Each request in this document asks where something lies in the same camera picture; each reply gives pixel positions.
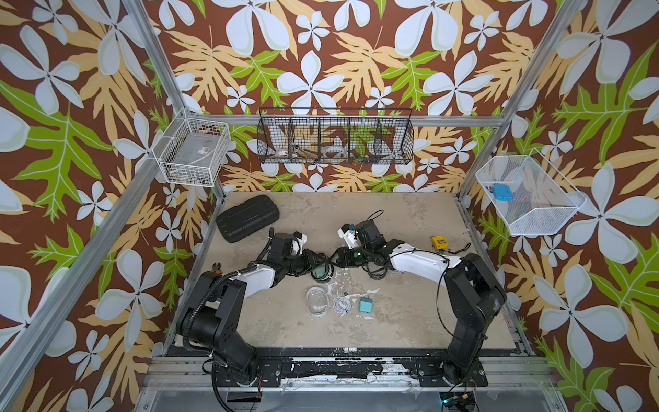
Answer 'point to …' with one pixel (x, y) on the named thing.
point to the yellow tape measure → (440, 242)
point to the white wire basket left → (193, 150)
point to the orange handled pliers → (218, 271)
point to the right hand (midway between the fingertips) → (330, 260)
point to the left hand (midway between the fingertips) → (325, 257)
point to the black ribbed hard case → (246, 217)
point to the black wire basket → (335, 136)
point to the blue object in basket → (502, 192)
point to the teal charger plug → (366, 305)
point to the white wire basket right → (534, 197)
